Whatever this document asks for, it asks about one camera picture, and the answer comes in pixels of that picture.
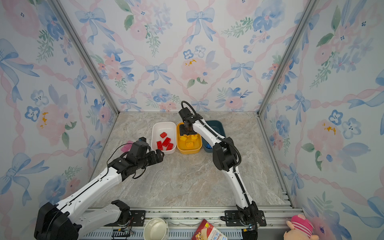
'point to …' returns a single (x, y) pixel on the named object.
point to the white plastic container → (169, 127)
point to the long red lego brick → (160, 146)
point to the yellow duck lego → (194, 136)
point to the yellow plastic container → (181, 144)
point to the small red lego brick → (163, 135)
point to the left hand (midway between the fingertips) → (158, 154)
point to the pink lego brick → (126, 147)
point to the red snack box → (205, 230)
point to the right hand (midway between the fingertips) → (185, 130)
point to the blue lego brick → (208, 146)
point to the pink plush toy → (301, 229)
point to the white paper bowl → (156, 229)
